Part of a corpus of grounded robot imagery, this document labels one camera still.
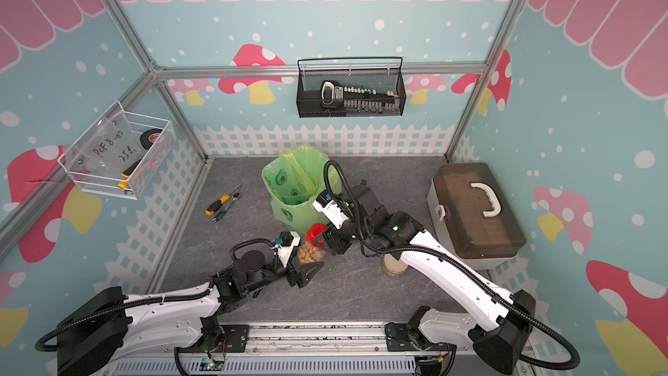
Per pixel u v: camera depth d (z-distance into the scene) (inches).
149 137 31.3
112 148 27.1
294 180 35.6
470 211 33.3
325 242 23.3
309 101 34.8
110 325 16.7
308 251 28.6
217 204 40.6
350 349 29.0
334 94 35.1
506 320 15.0
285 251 26.4
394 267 31.7
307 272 27.1
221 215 39.6
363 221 20.2
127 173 25.0
